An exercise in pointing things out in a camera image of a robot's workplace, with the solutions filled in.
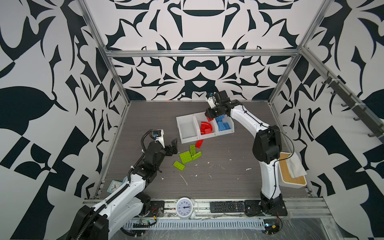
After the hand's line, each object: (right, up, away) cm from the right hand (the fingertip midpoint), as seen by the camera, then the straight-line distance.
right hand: (207, 111), depth 95 cm
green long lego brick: (-9, -23, -1) cm, 25 cm away
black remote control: (+8, -48, -21) cm, 53 cm away
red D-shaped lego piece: (0, -11, +5) cm, 12 cm away
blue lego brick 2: (+9, -5, +10) cm, 15 cm away
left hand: (-22, -14, -14) cm, 30 cm away
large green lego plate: (-13, -28, -4) cm, 31 cm away
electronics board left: (-32, -52, -26) cm, 67 cm away
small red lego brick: (+2, -6, +2) cm, 6 cm away
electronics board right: (+28, -55, -24) cm, 66 cm away
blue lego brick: (+11, -10, +6) cm, 16 cm away
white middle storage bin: (-5, -4, +7) cm, 10 cm away
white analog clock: (-13, -47, -22) cm, 54 cm away
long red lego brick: (-5, -20, +1) cm, 21 cm away
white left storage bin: (-12, -12, +8) cm, 19 cm away
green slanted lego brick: (-7, -27, -5) cm, 28 cm away
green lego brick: (-17, -32, -8) cm, 37 cm away
